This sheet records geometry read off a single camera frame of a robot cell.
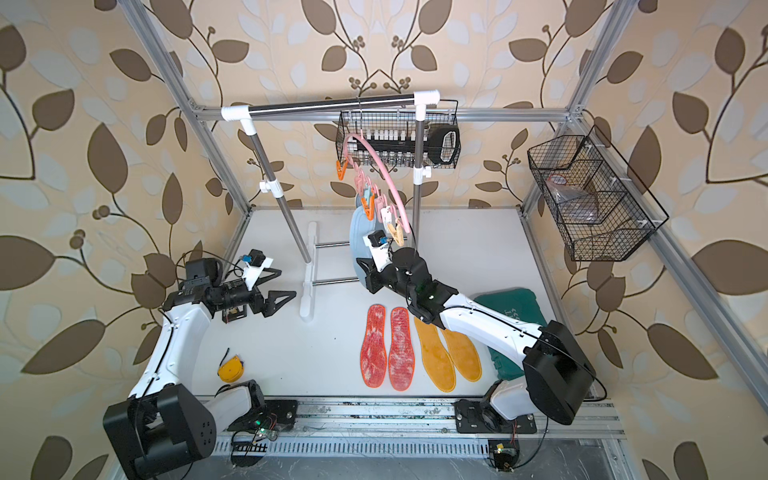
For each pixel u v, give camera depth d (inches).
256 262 26.3
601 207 28.6
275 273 31.1
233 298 26.2
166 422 15.5
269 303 27.1
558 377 16.4
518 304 35.2
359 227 28.4
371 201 27.3
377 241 25.3
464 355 33.3
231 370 31.7
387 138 32.4
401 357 32.8
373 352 33.3
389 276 26.4
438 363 32.5
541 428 28.2
